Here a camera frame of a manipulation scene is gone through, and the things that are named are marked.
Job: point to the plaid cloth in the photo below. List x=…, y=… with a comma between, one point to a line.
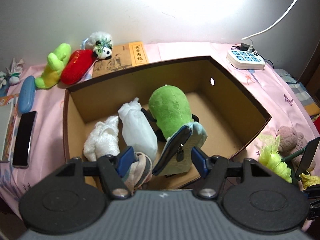
x=297, y=92

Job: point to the white fluffy towel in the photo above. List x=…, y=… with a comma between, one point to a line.
x=102, y=140

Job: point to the brown cardboard box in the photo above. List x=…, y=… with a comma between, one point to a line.
x=175, y=75

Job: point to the lime green plush toy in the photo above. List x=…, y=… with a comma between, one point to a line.
x=53, y=67

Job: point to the white power strip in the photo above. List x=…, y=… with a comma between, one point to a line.
x=246, y=58

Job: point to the red plush toy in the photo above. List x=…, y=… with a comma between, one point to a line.
x=77, y=66

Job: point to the neon green mesh scrubber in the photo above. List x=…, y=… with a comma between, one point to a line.
x=272, y=160

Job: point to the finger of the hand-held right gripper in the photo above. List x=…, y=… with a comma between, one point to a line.
x=312, y=192
x=315, y=210

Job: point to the white plastic bag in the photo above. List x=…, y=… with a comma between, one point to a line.
x=136, y=130

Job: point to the blue glasses case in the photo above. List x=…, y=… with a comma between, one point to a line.
x=27, y=93

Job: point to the panda plush with white fluff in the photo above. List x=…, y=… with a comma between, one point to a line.
x=105, y=52

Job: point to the grey striped sock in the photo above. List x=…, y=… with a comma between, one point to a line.
x=140, y=170

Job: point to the orange book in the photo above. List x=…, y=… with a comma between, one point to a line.
x=7, y=99

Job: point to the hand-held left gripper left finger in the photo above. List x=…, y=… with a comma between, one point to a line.
x=126, y=160

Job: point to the mauve plush bear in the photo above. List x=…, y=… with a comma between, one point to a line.
x=287, y=137

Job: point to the tan book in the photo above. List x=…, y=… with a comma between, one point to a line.
x=120, y=60

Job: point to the yellow fluffy towel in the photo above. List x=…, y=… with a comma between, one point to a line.
x=311, y=180

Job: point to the pink printed bedsheet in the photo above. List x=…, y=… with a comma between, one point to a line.
x=262, y=92

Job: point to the black smartphone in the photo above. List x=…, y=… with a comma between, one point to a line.
x=23, y=137

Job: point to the light blue zipper pouch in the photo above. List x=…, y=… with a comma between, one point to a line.
x=197, y=135

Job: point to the white gloves bundle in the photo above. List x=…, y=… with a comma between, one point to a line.
x=13, y=78

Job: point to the black charger plug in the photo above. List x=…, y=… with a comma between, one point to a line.
x=243, y=47

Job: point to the orange cloth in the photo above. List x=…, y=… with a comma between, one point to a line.
x=313, y=110

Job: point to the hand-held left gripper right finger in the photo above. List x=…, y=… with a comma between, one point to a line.
x=200, y=160

